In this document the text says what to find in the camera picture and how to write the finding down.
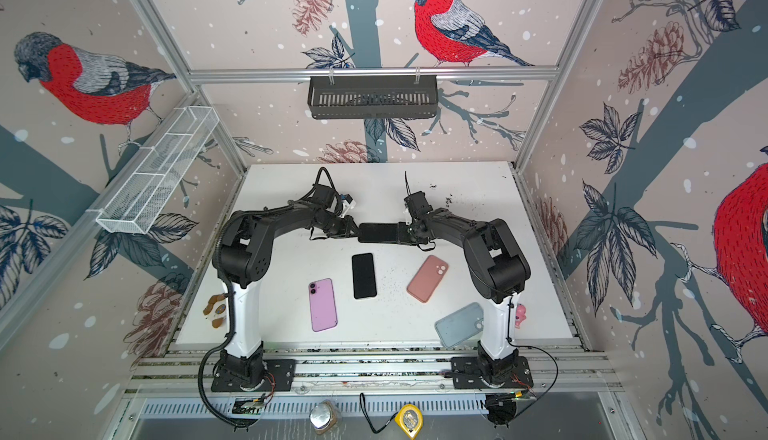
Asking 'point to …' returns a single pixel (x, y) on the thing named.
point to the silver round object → (323, 417)
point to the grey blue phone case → (461, 324)
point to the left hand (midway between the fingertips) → (359, 234)
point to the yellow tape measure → (410, 419)
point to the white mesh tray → (142, 194)
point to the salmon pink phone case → (427, 278)
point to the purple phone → (322, 305)
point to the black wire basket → (372, 97)
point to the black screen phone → (364, 277)
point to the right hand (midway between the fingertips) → (398, 241)
